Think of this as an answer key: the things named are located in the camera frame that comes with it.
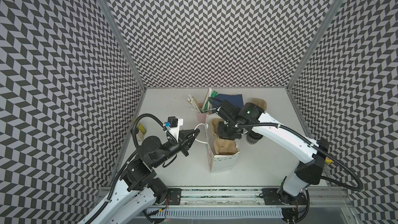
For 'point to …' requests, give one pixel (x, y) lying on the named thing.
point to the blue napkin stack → (236, 99)
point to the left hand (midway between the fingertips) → (199, 133)
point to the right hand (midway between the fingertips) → (222, 139)
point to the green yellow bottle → (141, 128)
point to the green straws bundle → (212, 94)
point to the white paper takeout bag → (218, 162)
